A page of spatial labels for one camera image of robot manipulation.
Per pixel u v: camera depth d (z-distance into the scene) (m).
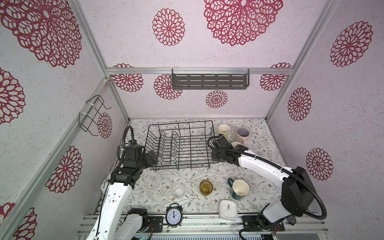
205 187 0.85
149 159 0.68
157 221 0.75
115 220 0.42
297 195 0.43
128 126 0.60
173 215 0.74
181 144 1.04
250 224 0.75
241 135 0.97
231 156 0.60
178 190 0.84
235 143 0.96
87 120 0.75
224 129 1.06
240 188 0.80
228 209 0.76
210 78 0.95
